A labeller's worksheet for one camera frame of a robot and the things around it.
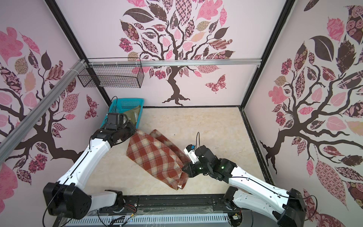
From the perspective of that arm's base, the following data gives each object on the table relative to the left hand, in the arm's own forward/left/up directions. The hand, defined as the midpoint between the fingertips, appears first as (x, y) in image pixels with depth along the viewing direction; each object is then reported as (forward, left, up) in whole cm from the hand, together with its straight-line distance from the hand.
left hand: (136, 130), depth 81 cm
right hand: (-21, -27, -4) cm, 35 cm away
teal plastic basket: (+34, +24, -13) cm, 44 cm away
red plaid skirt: (-10, -11, -9) cm, 17 cm away
